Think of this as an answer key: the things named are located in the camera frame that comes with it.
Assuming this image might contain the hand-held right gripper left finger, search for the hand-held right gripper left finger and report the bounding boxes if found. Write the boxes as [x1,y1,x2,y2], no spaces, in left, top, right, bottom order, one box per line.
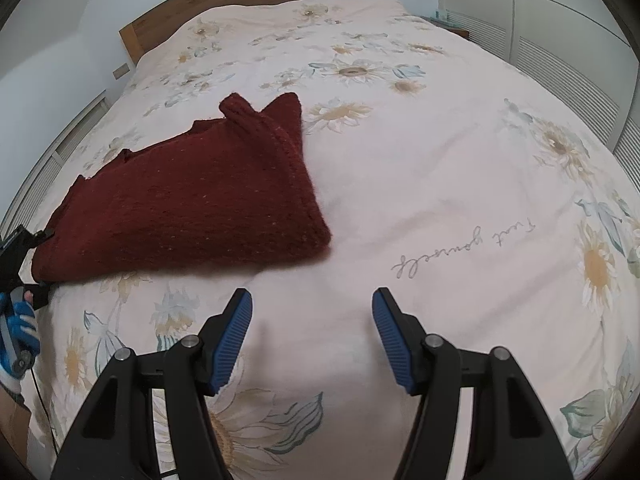
[50,288,252,480]

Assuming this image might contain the floral duvet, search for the floral duvet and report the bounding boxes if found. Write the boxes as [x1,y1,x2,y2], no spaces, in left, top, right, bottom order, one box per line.
[25,0,640,480]

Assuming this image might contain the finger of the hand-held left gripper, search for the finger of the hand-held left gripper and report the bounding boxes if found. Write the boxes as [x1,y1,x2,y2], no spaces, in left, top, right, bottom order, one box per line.
[22,227,55,250]

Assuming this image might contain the white wardrobe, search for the white wardrobe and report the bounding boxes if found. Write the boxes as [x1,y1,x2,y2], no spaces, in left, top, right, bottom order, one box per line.
[435,0,640,171]

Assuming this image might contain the dark red knit sweater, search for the dark red knit sweater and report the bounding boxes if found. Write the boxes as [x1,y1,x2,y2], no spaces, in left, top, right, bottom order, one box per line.
[31,92,333,283]

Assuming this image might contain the thin black cable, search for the thin black cable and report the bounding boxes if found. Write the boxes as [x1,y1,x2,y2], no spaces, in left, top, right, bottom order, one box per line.
[20,355,60,456]

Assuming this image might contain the person's left hand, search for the person's left hand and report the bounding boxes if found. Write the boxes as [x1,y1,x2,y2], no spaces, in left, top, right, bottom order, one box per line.
[0,286,42,393]

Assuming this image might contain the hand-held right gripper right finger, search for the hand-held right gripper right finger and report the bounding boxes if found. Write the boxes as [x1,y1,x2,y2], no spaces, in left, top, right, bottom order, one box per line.
[372,287,573,480]

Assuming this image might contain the wooden nightstand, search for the wooden nightstand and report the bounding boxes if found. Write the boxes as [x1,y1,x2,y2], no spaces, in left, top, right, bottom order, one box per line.
[430,10,471,39]

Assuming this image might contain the white louvered cabinet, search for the white louvered cabinet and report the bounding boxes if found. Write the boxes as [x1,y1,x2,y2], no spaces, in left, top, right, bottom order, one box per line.
[0,90,111,233]

